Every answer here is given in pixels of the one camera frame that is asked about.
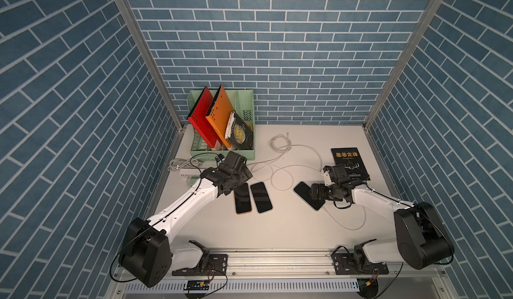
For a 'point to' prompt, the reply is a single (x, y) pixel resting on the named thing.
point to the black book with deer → (351, 157)
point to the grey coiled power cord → (178, 163)
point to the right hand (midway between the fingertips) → (319, 192)
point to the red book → (198, 119)
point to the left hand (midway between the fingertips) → (248, 177)
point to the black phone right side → (302, 191)
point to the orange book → (219, 115)
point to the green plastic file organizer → (242, 103)
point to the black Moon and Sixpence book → (239, 132)
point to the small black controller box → (198, 285)
